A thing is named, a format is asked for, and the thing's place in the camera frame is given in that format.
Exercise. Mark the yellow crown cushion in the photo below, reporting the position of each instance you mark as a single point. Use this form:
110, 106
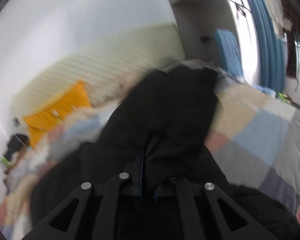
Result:
55, 111

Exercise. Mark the patchwork plaid duvet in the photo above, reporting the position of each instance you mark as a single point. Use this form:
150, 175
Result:
254, 138

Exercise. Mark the blue covered chair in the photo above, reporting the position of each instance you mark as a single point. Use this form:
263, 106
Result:
229, 52

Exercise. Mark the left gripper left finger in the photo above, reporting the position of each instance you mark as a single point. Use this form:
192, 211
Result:
107, 211

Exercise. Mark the black bag on nightstand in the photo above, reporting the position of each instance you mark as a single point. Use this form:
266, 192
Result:
17, 141

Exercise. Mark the blue cloth on floor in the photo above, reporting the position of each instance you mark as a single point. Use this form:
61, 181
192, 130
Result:
265, 90

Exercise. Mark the dark checked hanging garment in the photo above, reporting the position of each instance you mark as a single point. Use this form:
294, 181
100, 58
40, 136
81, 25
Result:
291, 27

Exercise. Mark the cream quilted headboard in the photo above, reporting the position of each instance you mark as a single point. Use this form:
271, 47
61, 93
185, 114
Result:
102, 66

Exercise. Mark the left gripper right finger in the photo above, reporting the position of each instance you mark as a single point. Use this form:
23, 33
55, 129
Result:
191, 211

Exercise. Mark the wall power socket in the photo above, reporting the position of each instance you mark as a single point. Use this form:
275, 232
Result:
15, 121

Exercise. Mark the black puffer jacket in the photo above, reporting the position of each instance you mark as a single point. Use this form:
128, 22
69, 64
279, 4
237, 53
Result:
162, 123

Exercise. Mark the green box on floor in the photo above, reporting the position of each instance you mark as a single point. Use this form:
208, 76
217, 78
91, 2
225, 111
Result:
284, 98

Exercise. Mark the blue curtain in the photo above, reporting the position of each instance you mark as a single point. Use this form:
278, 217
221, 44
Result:
272, 70

